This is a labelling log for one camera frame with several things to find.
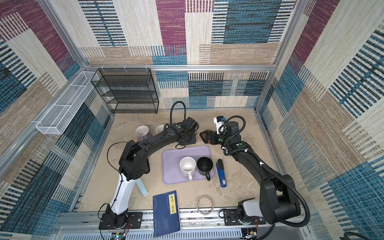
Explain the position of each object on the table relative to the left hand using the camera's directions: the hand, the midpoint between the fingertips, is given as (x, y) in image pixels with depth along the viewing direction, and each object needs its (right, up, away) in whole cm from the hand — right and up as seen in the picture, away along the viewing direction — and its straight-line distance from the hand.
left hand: (194, 139), depth 95 cm
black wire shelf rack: (-48, +34, +16) cm, 61 cm away
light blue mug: (-21, +7, +2) cm, 22 cm away
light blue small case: (-27, -25, -14) cm, 39 cm away
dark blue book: (-14, -35, -20) cm, 43 cm away
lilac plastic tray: (-13, -20, -6) cm, 24 cm away
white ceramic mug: (-3, -15, -6) cm, 16 cm away
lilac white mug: (-34, +4, +6) cm, 35 cm away
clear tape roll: (+6, -35, -21) cm, 41 cm away
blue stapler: (+16, -19, -8) cm, 26 cm away
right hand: (+7, +3, -11) cm, 13 cm away
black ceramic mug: (+6, -14, -8) cm, 18 cm away
